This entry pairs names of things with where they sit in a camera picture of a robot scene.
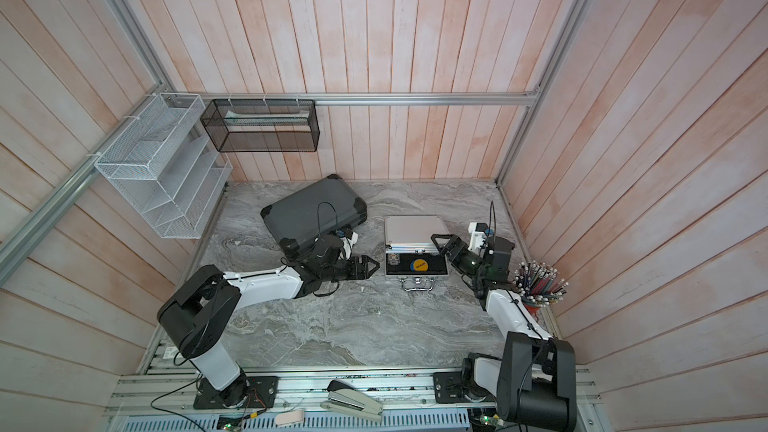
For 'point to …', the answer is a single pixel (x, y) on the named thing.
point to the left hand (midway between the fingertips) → (370, 270)
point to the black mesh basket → (263, 125)
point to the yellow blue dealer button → (419, 265)
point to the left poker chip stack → (393, 259)
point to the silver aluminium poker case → (410, 253)
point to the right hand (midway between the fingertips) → (438, 242)
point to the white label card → (170, 352)
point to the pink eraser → (290, 417)
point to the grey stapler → (345, 398)
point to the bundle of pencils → (535, 282)
